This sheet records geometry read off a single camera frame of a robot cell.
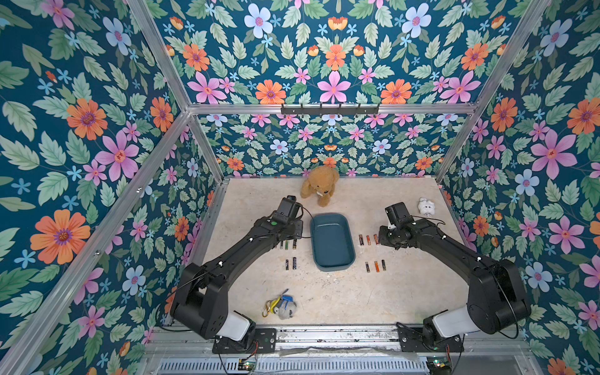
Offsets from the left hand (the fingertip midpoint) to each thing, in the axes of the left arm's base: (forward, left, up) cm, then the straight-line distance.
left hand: (300, 225), depth 87 cm
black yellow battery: (-14, -25, -13) cm, 32 cm away
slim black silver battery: (-2, +9, -13) cm, 15 cm away
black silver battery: (-13, -32, -13) cm, 37 cm away
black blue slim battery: (-10, +6, -13) cm, 17 cm away
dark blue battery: (-10, +3, -13) cm, 16 cm away
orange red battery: (-13, -29, -13) cm, 34 cm away
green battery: (-1, +6, -12) cm, 14 cm away
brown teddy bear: (+17, -10, +4) cm, 20 cm away
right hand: (-5, -32, -5) cm, 33 cm away
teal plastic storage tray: (-4, -13, -12) cm, 18 cm away
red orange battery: (-2, -28, -13) cm, 31 cm away
